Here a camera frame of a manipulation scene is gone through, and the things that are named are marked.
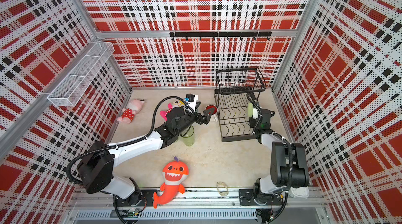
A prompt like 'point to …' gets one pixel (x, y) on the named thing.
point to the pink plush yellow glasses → (176, 103)
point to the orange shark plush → (175, 172)
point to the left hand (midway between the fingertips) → (209, 105)
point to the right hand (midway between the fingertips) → (258, 113)
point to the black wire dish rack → (233, 86)
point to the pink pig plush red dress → (133, 108)
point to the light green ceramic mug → (250, 109)
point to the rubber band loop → (223, 193)
